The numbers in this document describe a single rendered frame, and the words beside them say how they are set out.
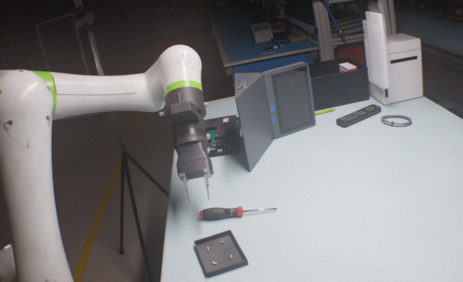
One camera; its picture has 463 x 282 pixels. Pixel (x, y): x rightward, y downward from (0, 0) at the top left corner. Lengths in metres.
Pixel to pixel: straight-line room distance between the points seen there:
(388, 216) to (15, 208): 0.71
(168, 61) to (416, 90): 0.86
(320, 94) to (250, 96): 0.38
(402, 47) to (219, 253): 0.90
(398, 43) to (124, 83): 0.87
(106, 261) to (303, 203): 1.90
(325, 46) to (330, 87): 1.32
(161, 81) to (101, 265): 1.80
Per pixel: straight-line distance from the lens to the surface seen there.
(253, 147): 1.04
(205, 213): 0.86
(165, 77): 0.92
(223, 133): 1.24
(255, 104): 1.06
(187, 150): 0.85
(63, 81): 0.87
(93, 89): 0.91
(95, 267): 2.59
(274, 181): 0.97
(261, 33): 3.15
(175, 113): 0.81
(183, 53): 0.93
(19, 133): 0.66
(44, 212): 0.71
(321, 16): 2.62
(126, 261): 2.53
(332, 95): 1.36
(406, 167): 0.98
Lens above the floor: 1.49
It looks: 21 degrees down
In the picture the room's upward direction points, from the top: 12 degrees counter-clockwise
